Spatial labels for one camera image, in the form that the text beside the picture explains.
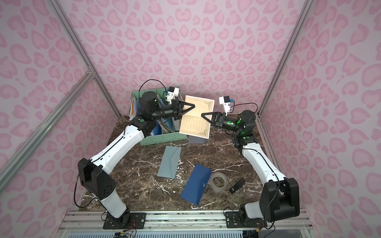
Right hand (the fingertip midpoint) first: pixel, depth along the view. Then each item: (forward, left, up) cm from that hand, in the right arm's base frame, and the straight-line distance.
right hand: (201, 118), depth 65 cm
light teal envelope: (-4, +19, -35) cm, 40 cm away
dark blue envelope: (-16, +2, -38) cm, 41 cm away
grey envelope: (+15, +5, -38) cm, 42 cm away
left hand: (+4, +3, +4) cm, 6 cm away
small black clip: (-16, -20, -39) cm, 47 cm away
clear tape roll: (-14, -10, -39) cm, 43 cm away
